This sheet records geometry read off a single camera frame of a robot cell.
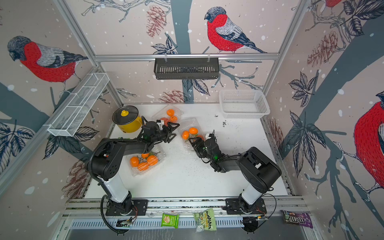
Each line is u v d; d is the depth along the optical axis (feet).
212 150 2.24
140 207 2.40
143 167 2.62
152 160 2.71
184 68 3.50
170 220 2.27
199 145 2.60
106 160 1.61
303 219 2.25
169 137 2.94
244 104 3.82
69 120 2.34
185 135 3.05
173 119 3.42
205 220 2.27
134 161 2.69
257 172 1.52
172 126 2.83
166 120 3.16
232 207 2.39
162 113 3.53
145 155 2.85
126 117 3.19
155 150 3.02
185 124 3.22
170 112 3.72
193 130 3.20
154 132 2.56
